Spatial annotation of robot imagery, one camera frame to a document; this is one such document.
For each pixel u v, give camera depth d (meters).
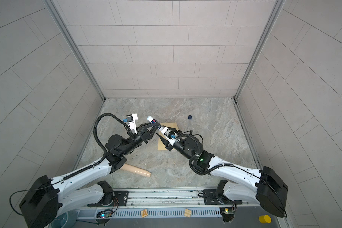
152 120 0.63
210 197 0.69
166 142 0.60
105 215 0.64
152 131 0.65
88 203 0.56
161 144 0.63
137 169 0.79
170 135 0.53
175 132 0.55
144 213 0.67
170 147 0.62
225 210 0.69
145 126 0.62
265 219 0.62
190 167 0.56
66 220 0.60
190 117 1.05
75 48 0.87
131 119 0.60
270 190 0.39
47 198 0.38
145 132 0.60
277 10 0.72
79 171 0.47
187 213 0.67
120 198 0.71
